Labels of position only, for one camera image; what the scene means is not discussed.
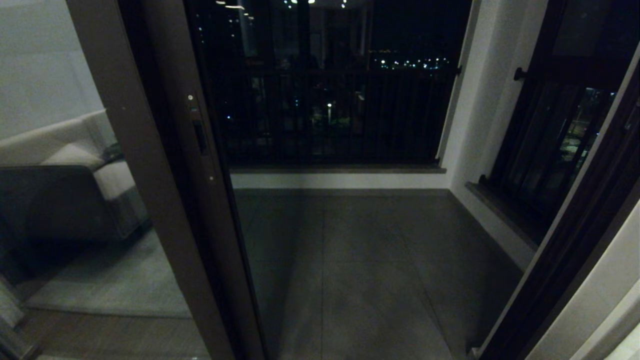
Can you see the brown framed sliding glass door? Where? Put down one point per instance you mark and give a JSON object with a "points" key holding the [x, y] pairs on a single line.
{"points": [[220, 225]]}

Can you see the grey stone balcony sill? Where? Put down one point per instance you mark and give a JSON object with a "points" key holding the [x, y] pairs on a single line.
{"points": [[350, 169]]}

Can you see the black metal balcony railing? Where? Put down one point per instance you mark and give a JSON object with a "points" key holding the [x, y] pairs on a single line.
{"points": [[350, 115]]}

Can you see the brown framed fixed glass door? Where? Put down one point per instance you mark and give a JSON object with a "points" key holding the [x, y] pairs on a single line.
{"points": [[142, 150]]}

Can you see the grey stone side window sill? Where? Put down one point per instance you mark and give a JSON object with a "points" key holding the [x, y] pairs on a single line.
{"points": [[500, 213]]}

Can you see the dark door jamb frame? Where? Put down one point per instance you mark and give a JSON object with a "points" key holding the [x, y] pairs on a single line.
{"points": [[565, 260]]}

